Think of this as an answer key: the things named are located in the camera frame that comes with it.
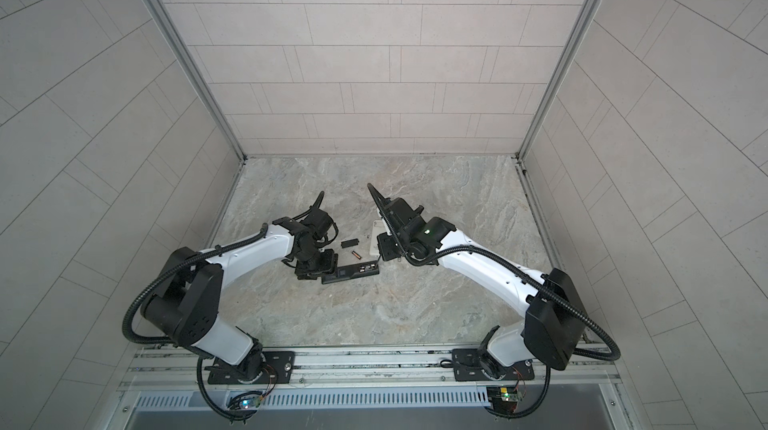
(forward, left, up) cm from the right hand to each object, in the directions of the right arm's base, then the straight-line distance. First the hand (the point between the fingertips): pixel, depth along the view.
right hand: (380, 248), depth 78 cm
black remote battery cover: (+9, +10, -12) cm, 18 cm away
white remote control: (+14, +1, -12) cm, 19 cm away
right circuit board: (-33, -27, -15) cm, 45 cm away
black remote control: (-1, +9, -11) cm, 14 cm away
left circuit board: (-30, +31, -10) cm, 44 cm away
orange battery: (+5, +8, -12) cm, 16 cm away
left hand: (0, +13, -11) cm, 17 cm away
